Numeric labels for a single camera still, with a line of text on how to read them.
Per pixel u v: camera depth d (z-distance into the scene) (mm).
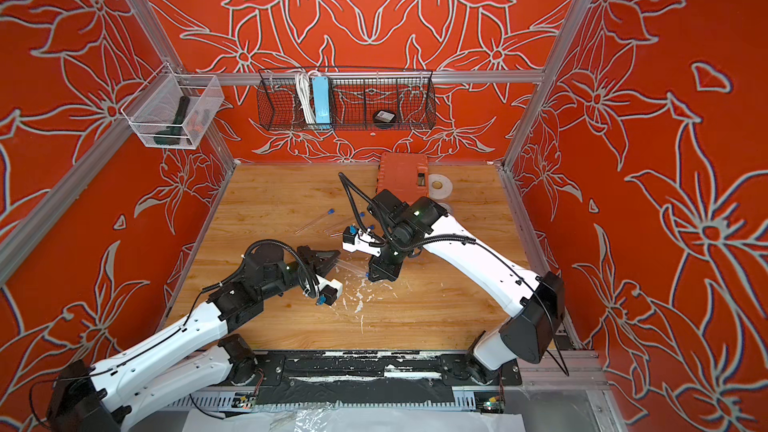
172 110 913
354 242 621
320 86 893
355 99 976
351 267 709
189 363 568
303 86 876
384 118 954
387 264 611
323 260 703
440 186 1107
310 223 1026
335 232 1001
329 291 618
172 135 789
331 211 1058
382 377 727
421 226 482
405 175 1102
